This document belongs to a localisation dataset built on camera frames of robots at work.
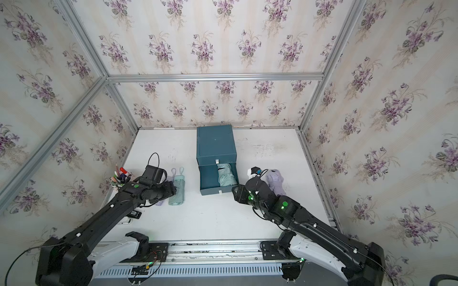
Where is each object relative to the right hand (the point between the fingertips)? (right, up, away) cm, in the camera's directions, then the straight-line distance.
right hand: (237, 191), depth 74 cm
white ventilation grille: (-16, -31, -3) cm, 35 cm away
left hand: (-29, -3, +9) cm, 31 cm away
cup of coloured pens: (-55, +4, +10) cm, 56 cm away
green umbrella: (-5, +5, +9) cm, 12 cm away
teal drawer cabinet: (-10, +19, +11) cm, 24 cm away
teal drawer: (-13, +2, +11) cm, 17 cm away
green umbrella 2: (-29, -7, +12) cm, 32 cm away
